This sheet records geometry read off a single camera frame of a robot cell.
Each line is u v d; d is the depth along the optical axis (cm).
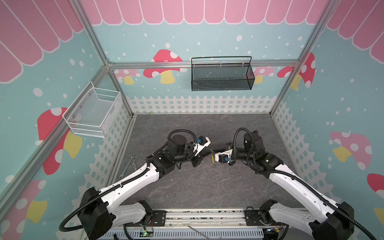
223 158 57
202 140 59
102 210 39
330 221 38
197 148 56
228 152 60
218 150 69
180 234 71
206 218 76
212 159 61
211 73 97
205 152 65
